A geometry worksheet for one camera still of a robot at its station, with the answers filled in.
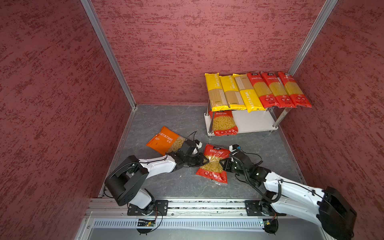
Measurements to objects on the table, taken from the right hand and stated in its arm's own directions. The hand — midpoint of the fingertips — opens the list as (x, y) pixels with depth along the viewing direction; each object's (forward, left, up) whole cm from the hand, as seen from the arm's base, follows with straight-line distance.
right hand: (218, 165), depth 82 cm
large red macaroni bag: (-4, +4, +2) cm, 6 cm away
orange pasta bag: (+18, +32, -2) cm, 37 cm away
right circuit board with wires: (-28, -23, -8) cm, 38 cm away
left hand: (+1, +6, -1) cm, 6 cm away
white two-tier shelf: (+30, -26, 0) cm, 40 cm away
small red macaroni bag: (+27, -7, +4) cm, 28 cm away
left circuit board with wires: (-25, +37, -7) cm, 46 cm away
